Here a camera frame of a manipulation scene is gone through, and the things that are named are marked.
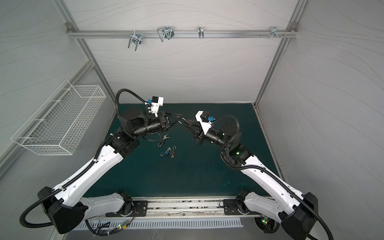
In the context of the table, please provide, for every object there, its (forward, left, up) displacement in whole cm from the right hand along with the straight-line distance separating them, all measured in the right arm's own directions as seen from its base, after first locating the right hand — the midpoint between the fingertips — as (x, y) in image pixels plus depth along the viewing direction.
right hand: (190, 118), depth 62 cm
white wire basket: (-3, +61, -6) cm, 62 cm away
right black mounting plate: (-26, -21, -38) cm, 50 cm away
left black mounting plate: (-30, +24, -37) cm, 53 cm away
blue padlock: (+2, +17, -37) cm, 41 cm away
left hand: (-1, +2, +3) cm, 3 cm away
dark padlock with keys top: (+10, +22, -37) cm, 44 cm away
